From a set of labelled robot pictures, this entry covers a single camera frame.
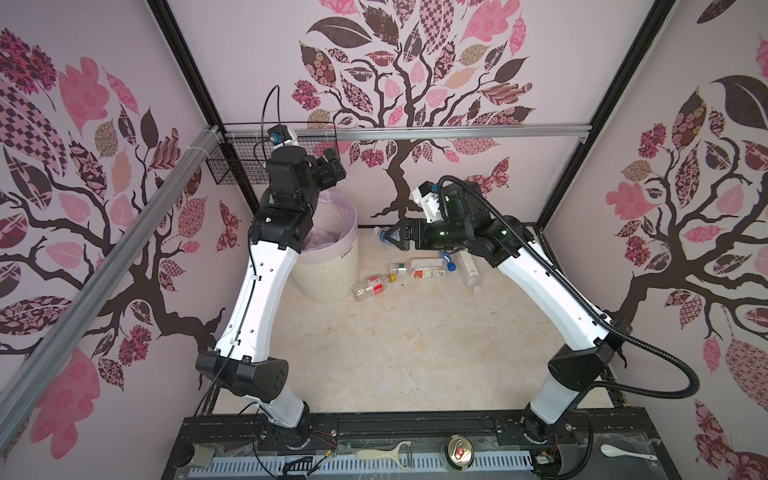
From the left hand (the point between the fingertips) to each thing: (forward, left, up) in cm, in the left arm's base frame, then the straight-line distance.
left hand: (319, 160), depth 66 cm
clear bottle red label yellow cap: (-5, -11, -45) cm, 46 cm away
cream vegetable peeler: (-51, -17, -47) cm, 71 cm away
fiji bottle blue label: (+4, -38, -45) cm, 59 cm away
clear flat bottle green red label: (+4, -32, -47) cm, 57 cm away
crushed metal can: (-52, -31, -37) cm, 71 cm away
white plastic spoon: (-51, -71, -48) cm, 99 cm away
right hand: (-12, -18, -11) cm, 24 cm away
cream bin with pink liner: (-10, +2, -29) cm, 31 cm away
